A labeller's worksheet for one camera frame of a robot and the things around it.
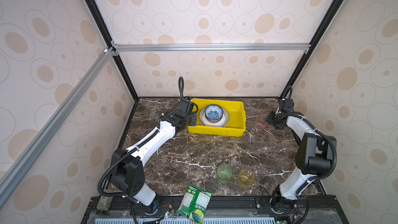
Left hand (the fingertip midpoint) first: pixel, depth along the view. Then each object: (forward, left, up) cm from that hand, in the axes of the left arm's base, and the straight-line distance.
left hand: (196, 114), depth 84 cm
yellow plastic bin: (+5, -26, -20) cm, 33 cm away
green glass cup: (-25, -16, -19) cm, 35 cm away
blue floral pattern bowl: (+11, -11, -13) cm, 20 cm away
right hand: (+6, -46, -11) cm, 48 cm away
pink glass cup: (+8, -42, -18) cm, 47 cm away
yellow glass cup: (-27, -27, -19) cm, 43 cm away
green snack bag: (-40, 0, -17) cm, 43 cm away
